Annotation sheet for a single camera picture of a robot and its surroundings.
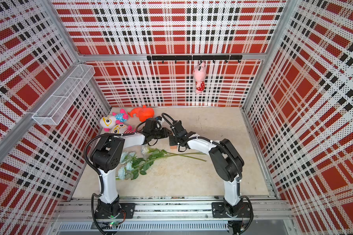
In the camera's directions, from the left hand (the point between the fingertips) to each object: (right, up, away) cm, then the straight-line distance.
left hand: (172, 131), depth 100 cm
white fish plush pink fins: (-35, +2, 0) cm, 36 cm away
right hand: (+1, -4, -6) cm, 8 cm away
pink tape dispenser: (+1, -11, -2) cm, 11 cm away
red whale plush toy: (-23, +13, +8) cm, 27 cm away
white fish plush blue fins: (-47, +7, +4) cm, 48 cm away
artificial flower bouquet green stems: (-23, -20, -16) cm, 34 cm away
